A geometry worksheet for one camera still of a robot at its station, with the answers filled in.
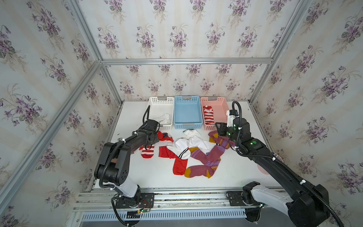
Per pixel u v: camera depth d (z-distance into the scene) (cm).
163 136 96
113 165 45
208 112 111
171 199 75
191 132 98
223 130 70
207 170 82
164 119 104
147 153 88
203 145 93
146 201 72
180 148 91
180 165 86
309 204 38
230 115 69
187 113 112
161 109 118
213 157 87
